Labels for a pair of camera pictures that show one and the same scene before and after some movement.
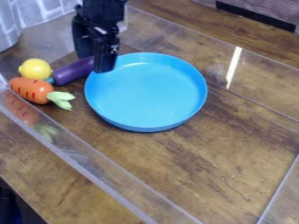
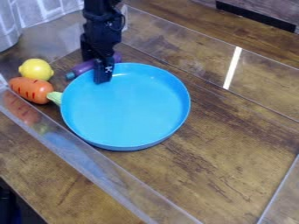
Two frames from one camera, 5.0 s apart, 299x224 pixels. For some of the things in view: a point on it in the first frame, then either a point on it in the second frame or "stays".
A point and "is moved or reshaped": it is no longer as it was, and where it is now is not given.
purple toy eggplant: x=73 y=71 is moved or reshaped
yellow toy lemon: x=36 y=68 stays
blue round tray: x=152 y=92 is moved or reshaped
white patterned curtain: x=24 y=13 stays
